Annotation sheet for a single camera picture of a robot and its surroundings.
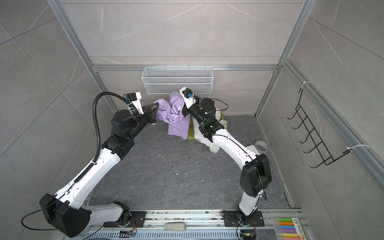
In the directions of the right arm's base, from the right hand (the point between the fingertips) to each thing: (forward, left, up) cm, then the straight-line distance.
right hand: (179, 94), depth 71 cm
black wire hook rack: (-25, -61, -9) cm, 67 cm away
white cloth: (-1, -11, -35) cm, 37 cm away
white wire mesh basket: (+31, +10, -12) cm, 35 cm away
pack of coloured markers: (-52, -52, -42) cm, 84 cm away
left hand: (-6, +9, +2) cm, 11 cm away
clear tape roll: (-5, -53, -42) cm, 68 cm away
